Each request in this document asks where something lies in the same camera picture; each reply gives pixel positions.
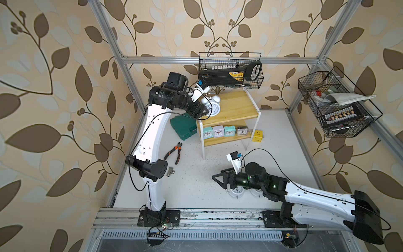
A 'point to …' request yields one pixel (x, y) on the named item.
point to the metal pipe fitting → (170, 170)
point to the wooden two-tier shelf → (237, 108)
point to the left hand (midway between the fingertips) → (203, 105)
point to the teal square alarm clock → (208, 132)
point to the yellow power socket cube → (257, 136)
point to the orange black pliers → (178, 147)
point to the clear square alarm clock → (242, 131)
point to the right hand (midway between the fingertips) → (216, 175)
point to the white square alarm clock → (218, 131)
